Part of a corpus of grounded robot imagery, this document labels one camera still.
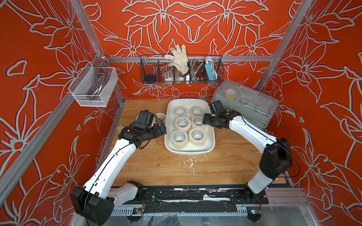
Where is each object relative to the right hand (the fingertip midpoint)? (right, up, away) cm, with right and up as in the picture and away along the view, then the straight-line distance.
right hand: (204, 120), depth 87 cm
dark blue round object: (-37, +29, +11) cm, 48 cm away
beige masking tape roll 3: (-2, +6, +24) cm, 24 cm away
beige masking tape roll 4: (-13, -3, +17) cm, 22 cm away
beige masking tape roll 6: (-16, -13, +8) cm, 22 cm away
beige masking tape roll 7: (-4, -12, +8) cm, 15 cm away
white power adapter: (-23, +30, +7) cm, 39 cm away
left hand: (-27, -4, -10) cm, 29 cm away
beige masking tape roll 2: (-16, +6, +24) cm, 29 cm away
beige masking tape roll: (-30, +2, +20) cm, 37 cm away
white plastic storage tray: (+5, -16, +5) cm, 18 cm away
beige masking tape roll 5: (-3, -2, +14) cm, 14 cm away
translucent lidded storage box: (+34, +8, +2) cm, 36 cm away
